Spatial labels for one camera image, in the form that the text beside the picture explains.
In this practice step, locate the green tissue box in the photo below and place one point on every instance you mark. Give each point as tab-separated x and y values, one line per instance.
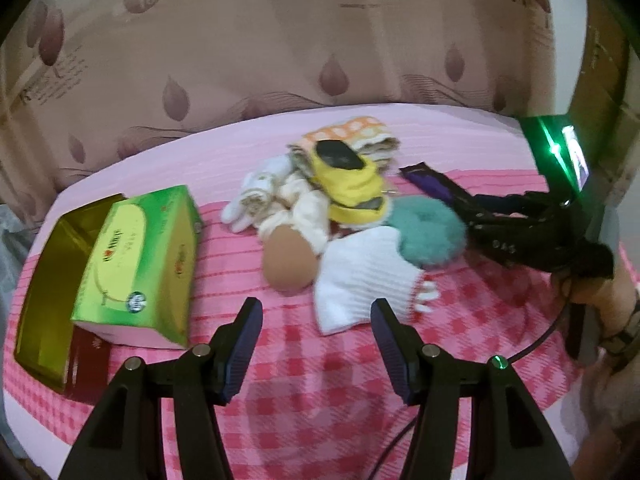
136	287

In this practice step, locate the beige egg shaped sponge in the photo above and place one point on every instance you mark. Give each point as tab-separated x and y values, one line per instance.
288	263

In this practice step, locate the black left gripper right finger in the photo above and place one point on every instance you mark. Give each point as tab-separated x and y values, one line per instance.
510	437

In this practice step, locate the orange polka dot towel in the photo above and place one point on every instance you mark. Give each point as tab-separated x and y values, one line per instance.
366	135

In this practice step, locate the dark purple snack wrapper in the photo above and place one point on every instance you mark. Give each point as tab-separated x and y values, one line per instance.
435	184

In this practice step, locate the cream plush toy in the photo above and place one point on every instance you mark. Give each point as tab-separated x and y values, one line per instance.
302	207

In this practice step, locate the green lit device screen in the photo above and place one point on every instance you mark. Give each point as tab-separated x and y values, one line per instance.
558	155

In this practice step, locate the white knitted glove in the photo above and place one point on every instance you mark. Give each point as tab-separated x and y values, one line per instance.
360	268

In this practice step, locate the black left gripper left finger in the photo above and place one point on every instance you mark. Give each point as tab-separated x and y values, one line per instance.
122	438

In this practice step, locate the person right hand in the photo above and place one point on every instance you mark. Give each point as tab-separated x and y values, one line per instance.
616	299

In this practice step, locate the beige leaf print curtain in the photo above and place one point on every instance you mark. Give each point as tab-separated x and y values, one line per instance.
87	82

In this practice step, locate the teal fluffy scrunchie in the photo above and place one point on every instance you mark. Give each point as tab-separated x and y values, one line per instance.
431	233

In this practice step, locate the gold metal tin box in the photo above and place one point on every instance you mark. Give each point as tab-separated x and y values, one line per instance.
49	346

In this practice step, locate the yellow slipper sock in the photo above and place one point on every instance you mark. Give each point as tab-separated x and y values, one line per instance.
351	182

